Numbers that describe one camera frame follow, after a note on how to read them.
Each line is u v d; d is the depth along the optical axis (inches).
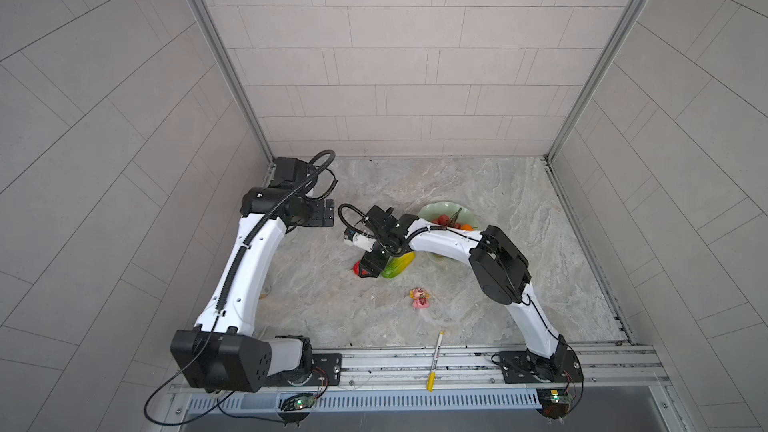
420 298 31.2
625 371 28.2
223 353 14.3
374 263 30.3
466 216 37.5
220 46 33.4
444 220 35.6
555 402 26.7
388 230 27.4
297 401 25.7
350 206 28.5
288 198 18.7
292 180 21.6
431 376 27.7
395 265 33.5
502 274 20.7
